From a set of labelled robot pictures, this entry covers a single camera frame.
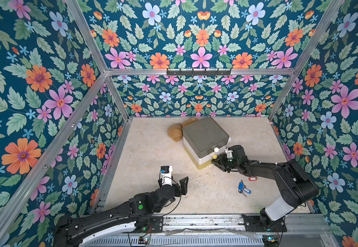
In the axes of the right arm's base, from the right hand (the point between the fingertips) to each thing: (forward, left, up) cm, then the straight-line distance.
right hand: (213, 161), depth 91 cm
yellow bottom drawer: (-4, +8, -1) cm, 9 cm away
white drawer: (-2, +3, +8) cm, 9 cm away
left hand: (-16, +16, +9) cm, 24 cm away
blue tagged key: (-15, -18, -5) cm, 24 cm away
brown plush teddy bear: (+17, +24, +8) cm, 30 cm away
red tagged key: (-8, -23, -5) cm, 25 cm away
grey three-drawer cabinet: (+21, +4, +9) cm, 23 cm away
